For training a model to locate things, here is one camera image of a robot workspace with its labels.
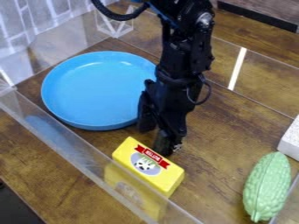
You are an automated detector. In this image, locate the clear acrylic front wall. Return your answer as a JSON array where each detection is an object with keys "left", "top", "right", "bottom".
[{"left": 0, "top": 78, "right": 203, "bottom": 224}]

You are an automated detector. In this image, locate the black cable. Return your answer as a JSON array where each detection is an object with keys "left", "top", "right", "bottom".
[{"left": 90, "top": 0, "right": 151, "bottom": 22}]

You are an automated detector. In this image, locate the clear acrylic back wall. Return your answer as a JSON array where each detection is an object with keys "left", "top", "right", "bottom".
[{"left": 93, "top": 5, "right": 299, "bottom": 121}]

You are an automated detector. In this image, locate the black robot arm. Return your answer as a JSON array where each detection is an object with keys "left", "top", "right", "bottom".
[{"left": 138, "top": 0, "right": 215, "bottom": 156}]

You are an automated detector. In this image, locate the green bitter gourd toy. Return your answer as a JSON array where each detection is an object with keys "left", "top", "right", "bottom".
[{"left": 243, "top": 151, "right": 292, "bottom": 223}]

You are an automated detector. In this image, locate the yellow butter block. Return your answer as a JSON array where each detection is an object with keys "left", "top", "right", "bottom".
[{"left": 113, "top": 136, "right": 185, "bottom": 197}]

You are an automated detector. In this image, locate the white foam block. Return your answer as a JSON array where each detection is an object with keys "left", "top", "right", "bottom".
[{"left": 277, "top": 115, "right": 299, "bottom": 161}]

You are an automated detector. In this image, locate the blue round tray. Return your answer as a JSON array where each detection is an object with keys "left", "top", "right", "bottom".
[{"left": 42, "top": 51, "right": 155, "bottom": 130}]

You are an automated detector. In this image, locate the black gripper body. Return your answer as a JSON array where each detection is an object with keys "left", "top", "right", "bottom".
[{"left": 142, "top": 67, "right": 205, "bottom": 138}]

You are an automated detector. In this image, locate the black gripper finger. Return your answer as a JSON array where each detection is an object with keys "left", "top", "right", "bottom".
[
  {"left": 137, "top": 92, "right": 157, "bottom": 132},
  {"left": 154, "top": 129, "right": 183, "bottom": 157}
]

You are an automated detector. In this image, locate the clear acrylic wall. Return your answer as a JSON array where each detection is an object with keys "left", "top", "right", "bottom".
[
  {"left": 0, "top": 78, "right": 203, "bottom": 224},
  {"left": 93, "top": 5, "right": 299, "bottom": 121}
]

